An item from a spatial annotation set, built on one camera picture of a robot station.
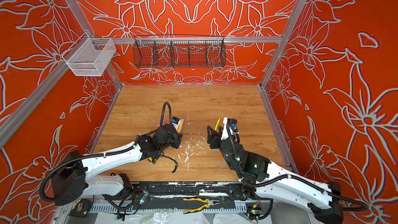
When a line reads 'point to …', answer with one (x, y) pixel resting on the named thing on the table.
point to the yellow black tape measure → (81, 208)
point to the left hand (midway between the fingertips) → (182, 133)
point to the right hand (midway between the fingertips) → (209, 128)
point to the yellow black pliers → (209, 202)
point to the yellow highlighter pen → (217, 124)
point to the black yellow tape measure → (154, 158)
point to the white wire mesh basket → (89, 56)
